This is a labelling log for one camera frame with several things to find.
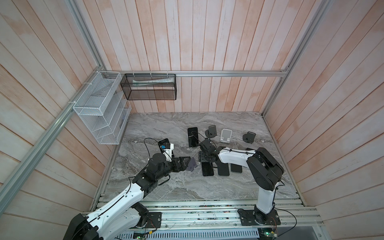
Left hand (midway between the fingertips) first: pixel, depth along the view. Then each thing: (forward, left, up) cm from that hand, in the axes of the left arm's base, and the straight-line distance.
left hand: (185, 161), depth 77 cm
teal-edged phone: (+2, -23, -15) cm, 28 cm away
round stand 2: (+24, -44, -12) cm, 51 cm away
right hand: (+12, -12, -16) cm, 24 cm away
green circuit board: (-30, -41, -16) cm, 53 cm away
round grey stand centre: (+29, -18, -12) cm, 36 cm away
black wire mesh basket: (+55, +26, +8) cm, 62 cm away
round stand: (+5, -4, -14) cm, 16 cm away
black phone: (+13, +14, -2) cm, 20 cm away
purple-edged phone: (+3, -14, -16) cm, 21 cm away
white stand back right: (+25, -27, -11) cm, 39 cm away
